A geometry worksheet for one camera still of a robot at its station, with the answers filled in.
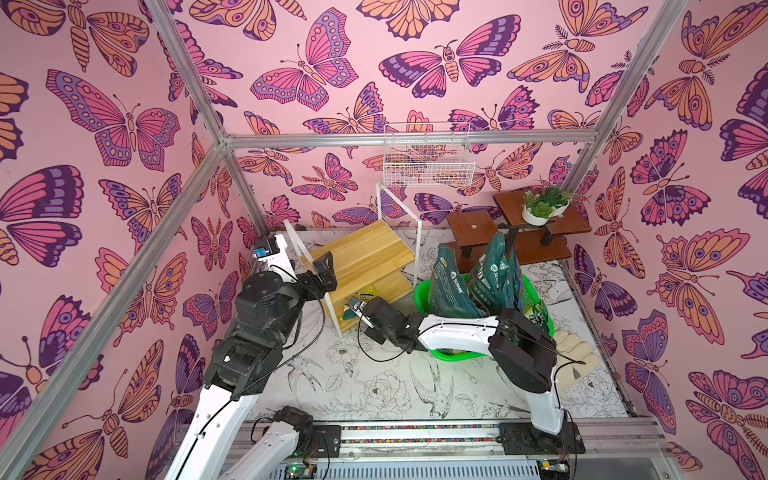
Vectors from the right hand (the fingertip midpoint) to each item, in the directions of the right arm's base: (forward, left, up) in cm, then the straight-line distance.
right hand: (365, 319), depth 88 cm
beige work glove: (-8, -60, -5) cm, 61 cm away
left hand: (-2, +8, +32) cm, 33 cm away
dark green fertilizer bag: (-3, -22, +19) cm, 30 cm away
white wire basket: (+54, -20, +21) cm, 61 cm away
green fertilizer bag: (+1, -32, +20) cm, 38 cm away
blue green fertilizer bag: (+3, -40, +16) cm, 43 cm away
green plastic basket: (+6, -17, +2) cm, 18 cm away
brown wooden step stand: (+29, -34, +8) cm, 45 cm away
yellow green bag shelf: (+9, +1, 0) cm, 9 cm away
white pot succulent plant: (+26, -51, +22) cm, 61 cm away
